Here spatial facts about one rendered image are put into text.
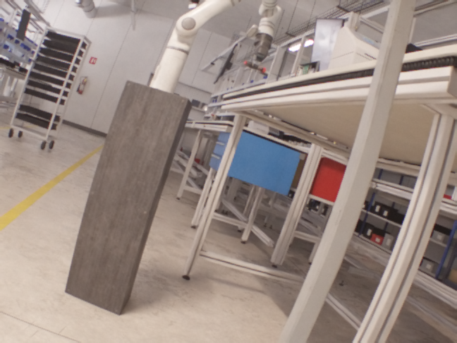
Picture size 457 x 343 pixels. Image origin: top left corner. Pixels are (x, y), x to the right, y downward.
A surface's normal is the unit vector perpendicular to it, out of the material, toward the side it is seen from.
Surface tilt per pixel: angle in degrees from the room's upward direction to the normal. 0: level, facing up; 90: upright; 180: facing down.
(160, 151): 90
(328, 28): 101
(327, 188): 90
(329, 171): 90
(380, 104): 90
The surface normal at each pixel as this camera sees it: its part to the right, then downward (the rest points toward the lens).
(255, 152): 0.18, 0.12
